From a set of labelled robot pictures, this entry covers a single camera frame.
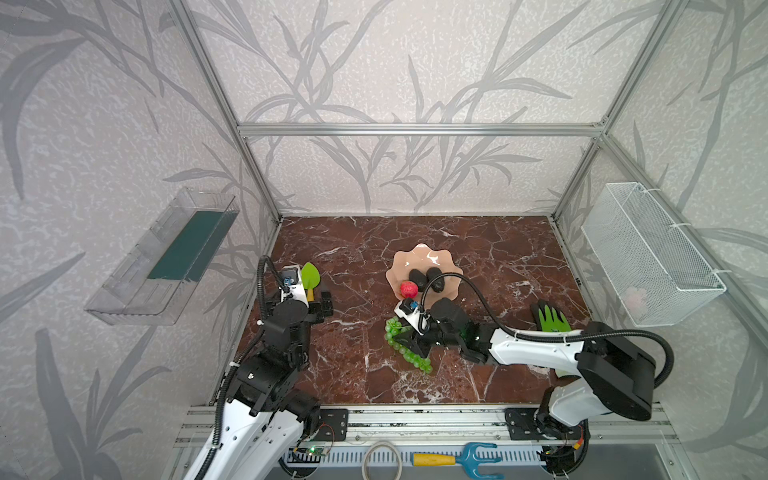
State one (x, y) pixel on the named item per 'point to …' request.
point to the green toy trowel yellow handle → (310, 277)
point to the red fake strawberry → (409, 289)
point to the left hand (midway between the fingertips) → (309, 276)
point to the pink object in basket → (636, 301)
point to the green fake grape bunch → (393, 327)
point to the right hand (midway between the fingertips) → (398, 322)
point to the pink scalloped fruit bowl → (445, 287)
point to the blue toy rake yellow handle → (422, 459)
